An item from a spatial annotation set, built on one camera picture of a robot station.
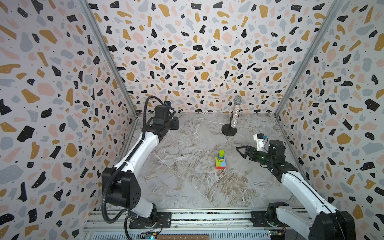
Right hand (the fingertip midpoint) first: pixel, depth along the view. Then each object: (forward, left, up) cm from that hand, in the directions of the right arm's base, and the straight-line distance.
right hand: (239, 147), depth 80 cm
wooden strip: (-38, +28, -15) cm, 50 cm away
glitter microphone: (+24, 0, +13) cm, 27 cm away
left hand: (+14, +34, +9) cm, 38 cm away
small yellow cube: (-1, +9, -13) cm, 15 cm away
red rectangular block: (-3, +9, -18) cm, 20 cm away
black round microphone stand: (+27, +1, -20) cm, 34 cm away
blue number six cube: (-1, +10, -10) cm, 14 cm away
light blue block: (-2, +7, -14) cm, 16 cm away
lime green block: (-2, +11, -15) cm, 18 cm away
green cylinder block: (-1, +9, -5) cm, 11 cm away
